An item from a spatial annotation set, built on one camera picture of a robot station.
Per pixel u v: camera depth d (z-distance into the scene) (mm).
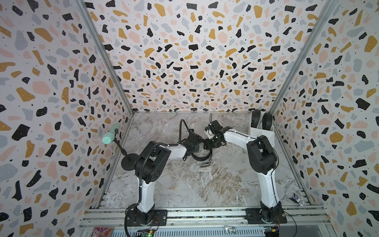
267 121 1043
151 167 521
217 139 784
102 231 687
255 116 1067
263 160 565
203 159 950
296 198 780
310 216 768
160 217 738
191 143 796
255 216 746
